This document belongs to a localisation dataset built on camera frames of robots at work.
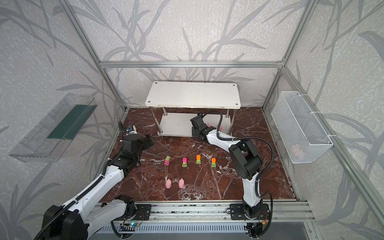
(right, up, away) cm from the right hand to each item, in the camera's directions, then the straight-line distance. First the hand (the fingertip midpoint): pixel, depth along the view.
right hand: (197, 125), depth 97 cm
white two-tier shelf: (-19, +16, -17) cm, 31 cm away
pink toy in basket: (+50, -12, -25) cm, 57 cm away
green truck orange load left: (+1, -20, -8) cm, 22 cm away
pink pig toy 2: (-8, -32, -15) cm, 36 cm away
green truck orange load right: (+10, -23, -9) cm, 27 cm away
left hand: (-29, -4, -14) cm, 32 cm away
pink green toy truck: (-18, -22, -8) cm, 30 cm away
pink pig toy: (-15, -32, -16) cm, 39 cm away
